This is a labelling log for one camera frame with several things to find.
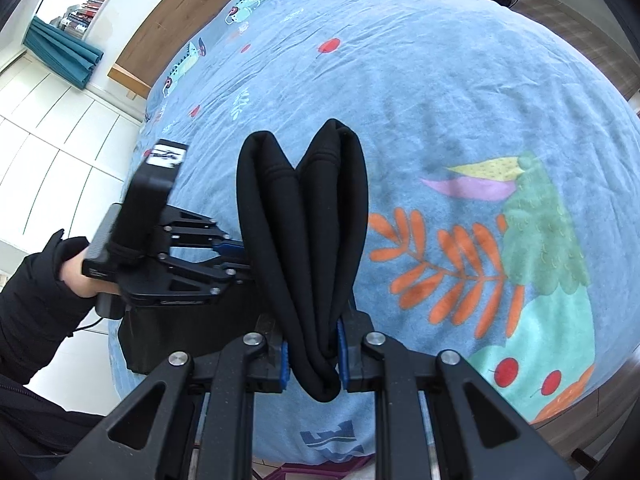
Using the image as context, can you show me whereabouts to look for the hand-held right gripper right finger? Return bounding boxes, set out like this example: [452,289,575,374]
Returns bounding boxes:
[337,309,577,480]

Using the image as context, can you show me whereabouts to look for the black cable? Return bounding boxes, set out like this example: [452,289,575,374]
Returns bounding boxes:
[72,310,110,337]

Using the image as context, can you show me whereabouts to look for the blue printed bedsheet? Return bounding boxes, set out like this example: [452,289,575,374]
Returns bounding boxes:
[106,0,640,467]

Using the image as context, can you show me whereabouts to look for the black pants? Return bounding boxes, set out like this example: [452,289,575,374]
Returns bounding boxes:
[116,118,372,404]

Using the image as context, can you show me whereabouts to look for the white wardrobe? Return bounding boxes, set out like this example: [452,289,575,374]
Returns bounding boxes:
[0,54,147,283]

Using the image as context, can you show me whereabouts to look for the person's left hand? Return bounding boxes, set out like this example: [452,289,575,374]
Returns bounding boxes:
[59,249,99,300]

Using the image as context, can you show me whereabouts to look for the wooden headboard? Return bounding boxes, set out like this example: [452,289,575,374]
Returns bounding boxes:
[107,0,283,102]

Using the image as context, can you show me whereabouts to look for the person's left forearm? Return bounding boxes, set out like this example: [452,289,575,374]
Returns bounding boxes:
[0,229,103,387]

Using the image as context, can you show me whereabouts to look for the teal curtain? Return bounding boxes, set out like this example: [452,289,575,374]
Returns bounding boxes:
[24,15,105,91]

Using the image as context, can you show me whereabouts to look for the person's black jacket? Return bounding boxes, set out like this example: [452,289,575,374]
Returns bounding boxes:
[0,379,117,480]

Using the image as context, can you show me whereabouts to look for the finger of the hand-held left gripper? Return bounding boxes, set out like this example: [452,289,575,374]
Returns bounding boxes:
[156,204,247,258]
[119,256,260,310]

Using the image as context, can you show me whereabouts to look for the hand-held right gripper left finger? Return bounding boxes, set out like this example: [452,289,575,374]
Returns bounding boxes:
[50,314,292,480]

